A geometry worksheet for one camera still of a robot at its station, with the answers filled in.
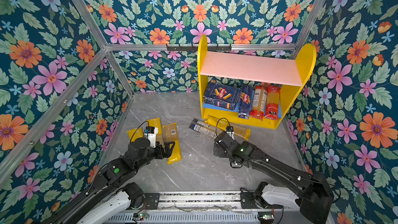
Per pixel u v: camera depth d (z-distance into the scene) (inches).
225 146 23.0
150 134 25.2
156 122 39.9
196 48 36.4
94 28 32.8
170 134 37.3
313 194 15.3
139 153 21.2
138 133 37.7
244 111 33.9
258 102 35.8
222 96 35.7
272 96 37.6
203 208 28.5
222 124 38.8
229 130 27.5
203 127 38.4
